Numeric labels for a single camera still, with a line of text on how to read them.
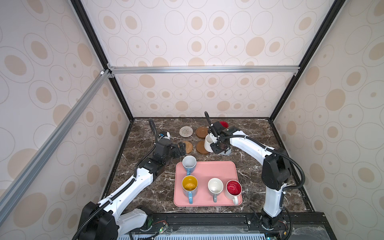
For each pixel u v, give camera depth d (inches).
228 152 39.3
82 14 27.1
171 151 24.9
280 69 35.1
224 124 43.0
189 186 33.3
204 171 36.6
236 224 29.3
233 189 32.8
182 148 28.3
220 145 29.7
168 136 28.8
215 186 32.1
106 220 15.0
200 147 40.5
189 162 35.3
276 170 19.6
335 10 27.1
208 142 34.4
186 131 44.3
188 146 40.5
